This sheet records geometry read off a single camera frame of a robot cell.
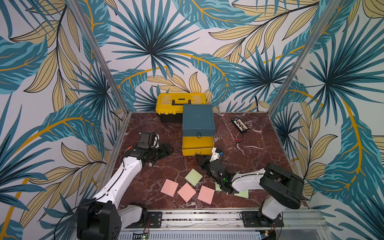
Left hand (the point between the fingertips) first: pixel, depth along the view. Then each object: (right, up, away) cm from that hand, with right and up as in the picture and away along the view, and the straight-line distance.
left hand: (168, 153), depth 81 cm
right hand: (+14, -1, +1) cm, 14 cm away
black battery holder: (+48, +16, +29) cm, 59 cm away
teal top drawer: (+20, +12, +4) cm, 24 cm away
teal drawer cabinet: (+17, +21, +7) cm, 27 cm away
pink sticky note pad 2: (+10, -21, +1) cm, 23 cm away
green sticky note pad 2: (+41, -22, +1) cm, 47 cm away
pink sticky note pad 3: (+21, -22, +1) cm, 31 cm away
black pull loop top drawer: (+18, +10, +3) cm, 21 cm away
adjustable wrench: (-11, +6, -23) cm, 26 cm away
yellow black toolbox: (-2, +29, +19) cm, 35 cm away
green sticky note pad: (+14, -16, +8) cm, 22 cm away
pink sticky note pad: (+1, -19, +3) cm, 20 cm away
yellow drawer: (+14, +3, +9) cm, 17 cm away
